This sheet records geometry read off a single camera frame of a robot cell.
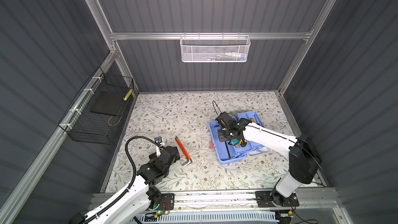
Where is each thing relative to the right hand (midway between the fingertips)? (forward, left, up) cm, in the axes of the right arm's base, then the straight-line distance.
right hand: (223, 136), depth 87 cm
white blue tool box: (-10, -1, -2) cm, 10 cm away
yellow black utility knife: (-4, -10, 0) cm, 11 cm away
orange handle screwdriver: (+9, -18, +2) cm, 20 cm away
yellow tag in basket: (+14, +52, +20) cm, 57 cm away
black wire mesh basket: (0, +62, +21) cm, 66 cm away
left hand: (-9, +30, +1) cm, 32 cm away
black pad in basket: (+6, +57, +23) cm, 61 cm away
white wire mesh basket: (+72, +2, +13) cm, 73 cm away
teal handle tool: (-11, -3, +15) cm, 19 cm away
